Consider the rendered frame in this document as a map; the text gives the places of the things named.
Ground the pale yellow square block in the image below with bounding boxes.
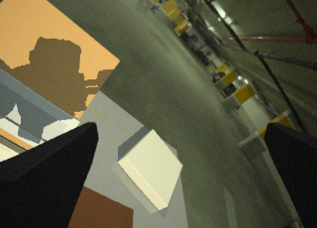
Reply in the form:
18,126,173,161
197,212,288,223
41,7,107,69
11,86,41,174
118,129,183,209

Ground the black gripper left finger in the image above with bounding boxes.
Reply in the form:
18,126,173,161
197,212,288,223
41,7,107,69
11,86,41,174
0,122,98,228

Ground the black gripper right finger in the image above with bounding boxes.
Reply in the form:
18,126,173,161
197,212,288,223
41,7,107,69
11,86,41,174
264,122,317,228

